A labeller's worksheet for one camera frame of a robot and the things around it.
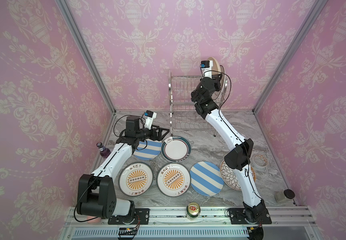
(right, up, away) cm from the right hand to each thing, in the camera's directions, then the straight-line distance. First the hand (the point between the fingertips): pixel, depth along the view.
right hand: (223, 77), depth 74 cm
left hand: (-30, -27, +7) cm, 41 cm away
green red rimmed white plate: (-24, -40, +23) cm, 52 cm away
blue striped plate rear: (-42, -40, +23) cm, 63 cm away
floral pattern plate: (+7, -54, +11) cm, 56 cm away
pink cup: (-48, -53, -30) cm, 77 cm away
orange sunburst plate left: (-47, -56, +12) cm, 74 cm away
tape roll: (+30, -46, +20) cm, 59 cm away
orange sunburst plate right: (-25, -55, +11) cm, 62 cm away
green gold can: (-16, -63, -7) cm, 65 cm away
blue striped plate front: (-6, -55, +12) cm, 57 cm away
